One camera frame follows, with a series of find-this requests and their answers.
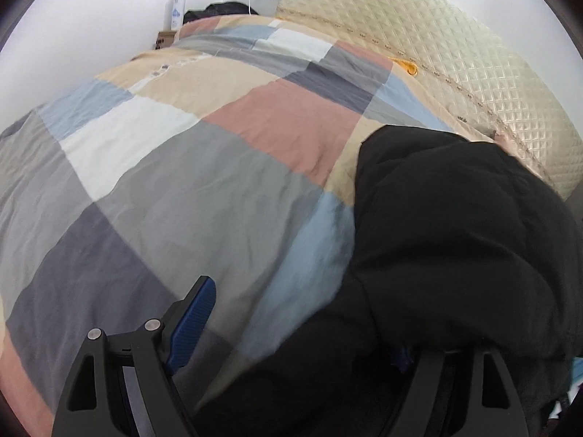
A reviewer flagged black puffer jacket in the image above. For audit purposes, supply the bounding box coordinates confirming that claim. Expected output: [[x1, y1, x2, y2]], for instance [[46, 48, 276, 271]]
[[194, 126, 582, 436]]

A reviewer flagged black clothing on nightstand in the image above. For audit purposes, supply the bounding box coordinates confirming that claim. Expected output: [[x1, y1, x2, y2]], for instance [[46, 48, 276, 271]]
[[183, 1, 258, 25]]

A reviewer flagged plaid patchwork duvet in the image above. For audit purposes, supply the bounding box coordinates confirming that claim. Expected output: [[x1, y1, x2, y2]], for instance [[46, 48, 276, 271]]
[[1, 16, 478, 436]]

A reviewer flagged yellow cloth by headboard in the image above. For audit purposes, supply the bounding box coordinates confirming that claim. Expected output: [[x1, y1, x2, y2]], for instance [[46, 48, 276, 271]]
[[390, 57, 418, 77]]

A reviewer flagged brown wooden nightstand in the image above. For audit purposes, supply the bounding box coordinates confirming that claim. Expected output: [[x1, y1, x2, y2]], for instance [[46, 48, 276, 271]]
[[154, 31, 179, 50]]

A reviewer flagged cream quilted headboard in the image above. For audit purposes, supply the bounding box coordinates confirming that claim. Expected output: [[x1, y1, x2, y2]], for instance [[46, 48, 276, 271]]
[[276, 0, 582, 198]]

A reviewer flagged white spray bottle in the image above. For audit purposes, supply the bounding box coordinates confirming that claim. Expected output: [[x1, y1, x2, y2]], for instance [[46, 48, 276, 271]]
[[170, 0, 186, 32]]

